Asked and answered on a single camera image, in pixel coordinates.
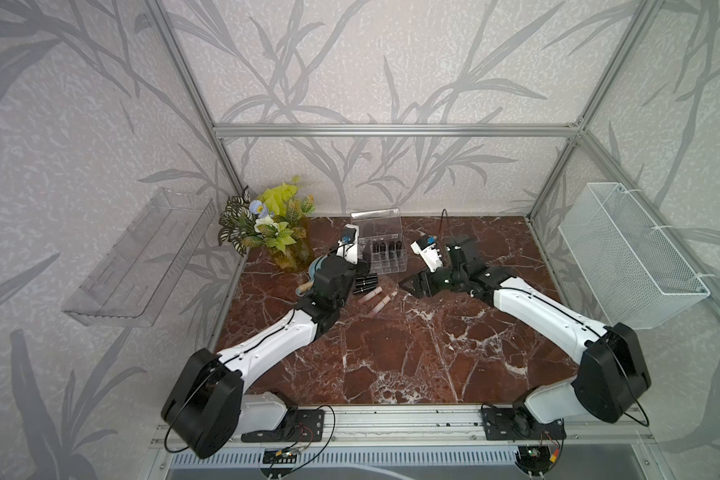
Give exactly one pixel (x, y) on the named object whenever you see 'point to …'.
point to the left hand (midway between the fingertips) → (358, 242)
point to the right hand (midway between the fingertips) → (406, 278)
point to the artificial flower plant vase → (275, 220)
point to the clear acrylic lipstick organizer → (380, 234)
